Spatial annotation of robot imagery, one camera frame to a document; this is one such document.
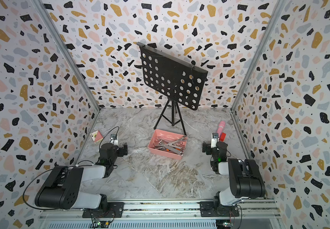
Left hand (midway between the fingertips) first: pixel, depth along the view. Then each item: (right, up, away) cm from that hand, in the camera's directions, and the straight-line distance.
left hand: (119, 142), depth 92 cm
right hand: (+61, +1, +2) cm, 61 cm away
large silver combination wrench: (+40, -3, -4) cm, 40 cm away
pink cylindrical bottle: (+71, +9, +14) cm, 73 cm away
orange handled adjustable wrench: (+27, -4, +3) cm, 28 cm away
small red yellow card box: (-20, +3, +10) cm, 23 cm away
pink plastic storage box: (+30, +3, +14) cm, 33 cm away
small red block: (+70, +3, +9) cm, 71 cm away
